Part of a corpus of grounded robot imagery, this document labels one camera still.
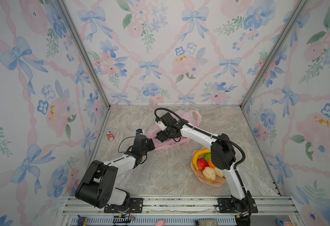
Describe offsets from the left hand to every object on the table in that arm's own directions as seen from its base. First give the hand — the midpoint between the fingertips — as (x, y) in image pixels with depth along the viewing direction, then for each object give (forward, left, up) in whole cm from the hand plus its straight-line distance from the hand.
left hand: (154, 139), depth 91 cm
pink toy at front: (-43, -6, -6) cm, 44 cm away
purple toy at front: (-42, +32, -3) cm, 53 cm away
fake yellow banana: (-11, -26, 0) cm, 28 cm away
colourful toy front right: (-43, -65, -5) cm, 78 cm away
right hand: (+5, -5, 0) cm, 7 cm away
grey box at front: (-43, -28, -3) cm, 52 cm away
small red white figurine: (+5, +31, -4) cm, 32 cm away
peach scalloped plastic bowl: (-24, -38, -4) cm, 45 cm away
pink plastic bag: (+13, -25, +6) cm, 29 cm away
